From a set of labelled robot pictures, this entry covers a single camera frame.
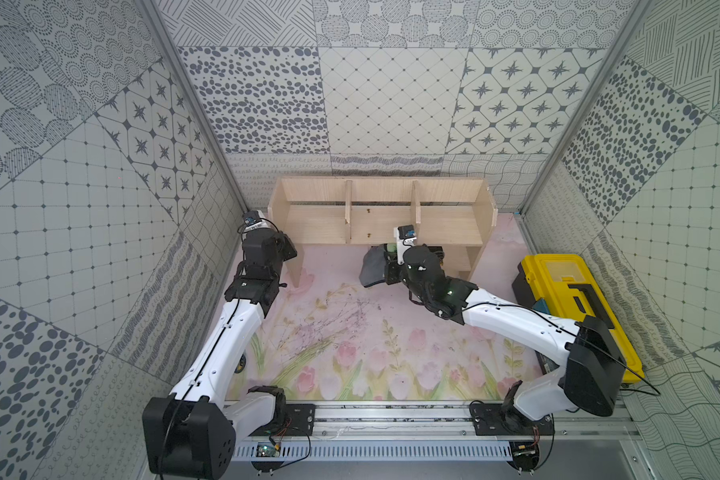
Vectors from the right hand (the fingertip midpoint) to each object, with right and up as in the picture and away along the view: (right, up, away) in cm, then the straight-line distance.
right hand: (390, 254), depth 80 cm
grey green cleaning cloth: (-5, -3, -1) cm, 6 cm away
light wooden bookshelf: (+18, +12, +8) cm, 23 cm away
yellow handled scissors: (-42, -31, +1) cm, 52 cm away
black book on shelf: (+16, +1, +11) cm, 19 cm away
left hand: (-31, +7, -2) cm, 32 cm away
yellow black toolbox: (+47, -8, 0) cm, 48 cm away
